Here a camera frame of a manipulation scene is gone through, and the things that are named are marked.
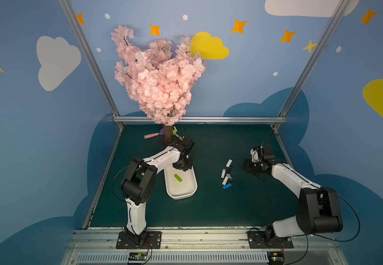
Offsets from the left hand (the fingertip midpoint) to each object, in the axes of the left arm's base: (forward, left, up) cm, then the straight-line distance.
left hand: (186, 164), depth 95 cm
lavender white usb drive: (-3, -22, -4) cm, 22 cm away
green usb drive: (-7, +5, -4) cm, 9 cm away
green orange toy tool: (+30, +10, -4) cm, 32 cm away
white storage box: (-11, +3, -3) cm, 12 cm away
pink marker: (+25, +27, -4) cm, 37 cm away
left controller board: (-44, +20, -6) cm, 49 cm away
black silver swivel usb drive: (-5, -25, -4) cm, 26 cm away
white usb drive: (+4, -26, -4) cm, 27 cm away
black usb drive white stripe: (-7, -23, -4) cm, 24 cm away
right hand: (-1, -34, +2) cm, 34 cm away
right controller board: (-43, -42, -7) cm, 61 cm away
